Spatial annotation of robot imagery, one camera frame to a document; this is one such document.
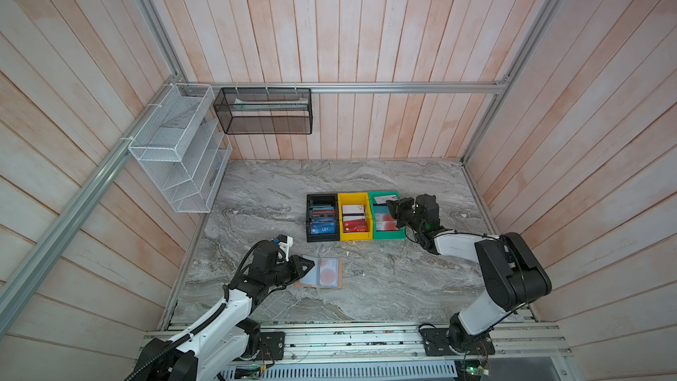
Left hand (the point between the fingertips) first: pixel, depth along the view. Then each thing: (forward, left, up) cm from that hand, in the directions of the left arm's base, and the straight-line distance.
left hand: (313, 268), depth 82 cm
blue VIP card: (+17, -2, -3) cm, 17 cm away
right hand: (+24, -25, +6) cm, 35 cm away
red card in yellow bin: (+18, -15, -5) cm, 24 cm away
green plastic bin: (+15, -26, -6) cm, 30 cm away
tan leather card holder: (-3, +1, -3) cm, 4 cm away
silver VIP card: (+25, -24, +3) cm, 35 cm away
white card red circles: (0, -5, -5) cm, 7 cm away
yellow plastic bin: (+27, -15, +1) cm, 31 cm away
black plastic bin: (+26, -2, -3) cm, 26 cm away
